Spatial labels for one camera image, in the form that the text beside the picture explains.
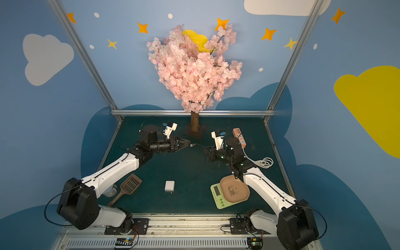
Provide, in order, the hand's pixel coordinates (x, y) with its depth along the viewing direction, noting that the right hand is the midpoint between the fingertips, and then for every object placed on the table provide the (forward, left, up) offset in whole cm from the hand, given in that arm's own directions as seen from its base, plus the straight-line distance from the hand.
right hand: (205, 147), depth 78 cm
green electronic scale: (-21, -9, -20) cm, 30 cm away
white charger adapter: (-14, +20, -21) cm, 32 cm away
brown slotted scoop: (-16, +43, -21) cm, 51 cm away
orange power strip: (+24, -22, -18) cm, 38 cm away
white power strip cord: (+4, -37, -20) cm, 42 cm away
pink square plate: (-15, -16, -19) cm, 29 cm away
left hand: (-1, +8, +5) cm, 9 cm away
